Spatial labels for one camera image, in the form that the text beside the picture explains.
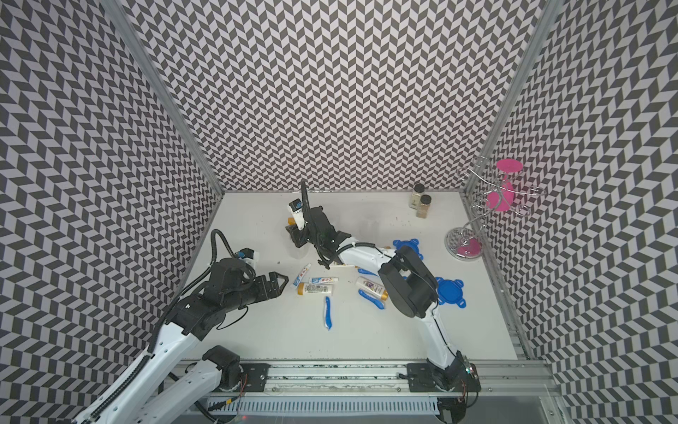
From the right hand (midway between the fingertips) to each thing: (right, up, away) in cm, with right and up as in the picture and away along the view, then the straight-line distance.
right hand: (291, 227), depth 89 cm
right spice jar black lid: (+51, +11, +15) cm, 54 cm away
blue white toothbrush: (+13, -28, -5) cm, 31 cm away
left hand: (-1, -16, -13) cm, 21 cm away
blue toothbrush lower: (+30, -25, -3) cm, 39 cm away
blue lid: (+45, -7, +12) cm, 47 cm away
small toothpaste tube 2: (+11, -18, +1) cm, 22 cm away
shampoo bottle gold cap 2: (+3, -21, -1) cm, 21 cm away
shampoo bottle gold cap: (+28, -20, -1) cm, 34 cm away
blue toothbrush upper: (+26, -16, +5) cm, 31 cm away
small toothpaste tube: (+3, -17, +2) cm, 17 cm away
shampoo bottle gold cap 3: (+2, +3, -9) cm, 10 cm away
